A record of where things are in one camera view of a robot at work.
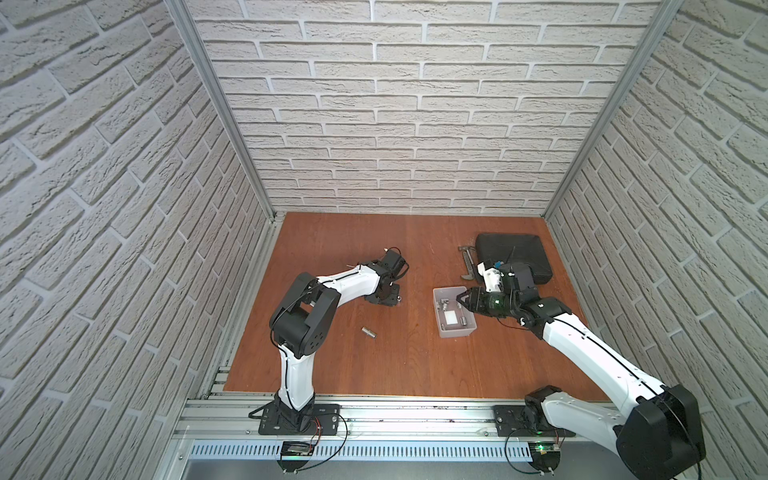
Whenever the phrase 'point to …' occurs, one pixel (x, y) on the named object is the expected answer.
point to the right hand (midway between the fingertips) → (464, 298)
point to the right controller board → (544, 456)
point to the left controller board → (294, 455)
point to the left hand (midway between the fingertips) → (390, 294)
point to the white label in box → (450, 317)
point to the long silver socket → (368, 332)
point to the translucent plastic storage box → (445, 300)
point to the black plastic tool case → (515, 248)
